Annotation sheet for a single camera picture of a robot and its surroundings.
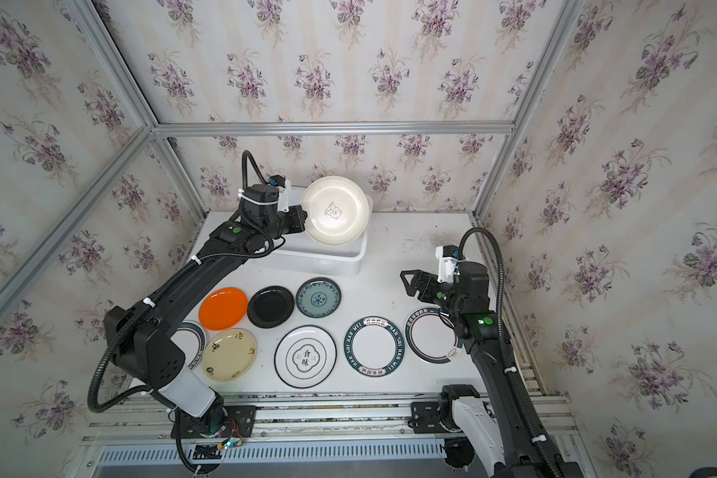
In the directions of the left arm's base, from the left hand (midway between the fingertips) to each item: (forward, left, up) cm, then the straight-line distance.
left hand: (308, 213), depth 80 cm
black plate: (-14, +14, -28) cm, 34 cm away
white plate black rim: (-29, +1, -29) cm, 41 cm away
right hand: (-16, -30, -7) cm, 35 cm away
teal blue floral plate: (-10, -1, -29) cm, 30 cm away
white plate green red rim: (-25, -36, -27) cm, 51 cm away
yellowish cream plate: (-28, +23, -29) cm, 47 cm away
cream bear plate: (+2, -8, -1) cm, 8 cm away
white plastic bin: (-3, +4, -15) cm, 16 cm away
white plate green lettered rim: (-26, -18, -29) cm, 44 cm away
